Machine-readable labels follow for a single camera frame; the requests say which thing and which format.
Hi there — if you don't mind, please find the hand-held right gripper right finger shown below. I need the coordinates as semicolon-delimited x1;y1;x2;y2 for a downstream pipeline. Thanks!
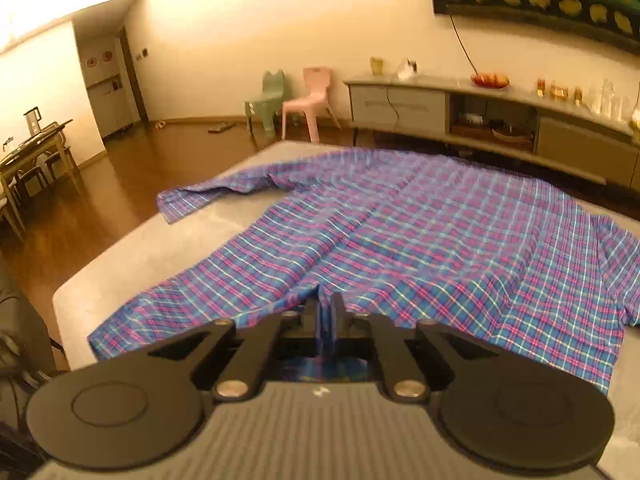
330;292;496;403

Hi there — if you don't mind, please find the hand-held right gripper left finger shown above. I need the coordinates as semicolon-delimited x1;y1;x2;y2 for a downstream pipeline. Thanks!
145;297;331;403

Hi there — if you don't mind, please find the blue pink plaid shirt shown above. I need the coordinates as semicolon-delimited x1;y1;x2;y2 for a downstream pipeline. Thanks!
87;147;640;396

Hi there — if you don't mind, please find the grey television cabinet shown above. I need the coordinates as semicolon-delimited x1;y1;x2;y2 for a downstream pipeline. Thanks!
344;74;640;191

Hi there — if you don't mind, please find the pink plastic chair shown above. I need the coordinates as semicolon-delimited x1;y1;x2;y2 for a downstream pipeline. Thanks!
281;66;343;143

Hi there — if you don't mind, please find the green plastic chair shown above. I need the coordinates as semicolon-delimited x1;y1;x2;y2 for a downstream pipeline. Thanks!
245;70;291;136

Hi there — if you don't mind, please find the red fruit plate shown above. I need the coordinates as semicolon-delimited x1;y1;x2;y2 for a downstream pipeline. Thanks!
471;72;511;89

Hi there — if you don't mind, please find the dark bulky object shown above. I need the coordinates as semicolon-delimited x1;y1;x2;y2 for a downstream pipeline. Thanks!
0;255;68;461

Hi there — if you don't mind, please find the wooden door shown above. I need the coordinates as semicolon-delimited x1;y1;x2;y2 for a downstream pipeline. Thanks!
117;27;149;123

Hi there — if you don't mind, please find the wooden dining table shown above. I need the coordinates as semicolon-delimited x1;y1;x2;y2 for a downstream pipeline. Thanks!
0;120;81;241

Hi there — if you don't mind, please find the set of clear glasses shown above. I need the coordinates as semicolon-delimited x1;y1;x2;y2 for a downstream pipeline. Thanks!
587;79;633;122

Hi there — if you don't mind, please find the electric kettle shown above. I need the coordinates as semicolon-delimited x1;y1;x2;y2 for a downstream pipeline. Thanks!
22;106;43;136

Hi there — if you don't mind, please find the black power strip cable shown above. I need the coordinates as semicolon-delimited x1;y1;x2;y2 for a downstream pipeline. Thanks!
386;87;401;133

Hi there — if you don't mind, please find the black television cable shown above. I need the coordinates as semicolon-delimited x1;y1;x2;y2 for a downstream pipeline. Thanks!
450;14;481;75

